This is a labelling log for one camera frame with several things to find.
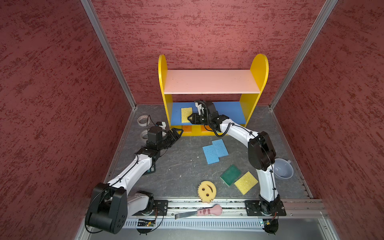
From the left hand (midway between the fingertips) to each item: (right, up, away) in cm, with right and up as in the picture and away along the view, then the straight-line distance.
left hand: (181, 135), depth 84 cm
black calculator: (-18, -20, +2) cm, 27 cm away
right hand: (+5, +9, +8) cm, 13 cm away
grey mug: (+60, -20, +2) cm, 63 cm away
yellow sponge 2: (+37, -26, -2) cm, 45 cm away
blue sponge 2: (+24, -10, +12) cm, 29 cm away
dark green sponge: (+29, -23, +1) cm, 37 cm away
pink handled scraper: (+17, -36, -12) cm, 41 cm away
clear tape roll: (-33, +9, +28) cm, 44 cm away
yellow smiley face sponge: (+14, -29, -6) cm, 33 cm away
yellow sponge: (+2, +14, +12) cm, 18 cm away
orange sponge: (+2, +3, +18) cm, 19 cm away
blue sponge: (+18, -13, +9) cm, 24 cm away
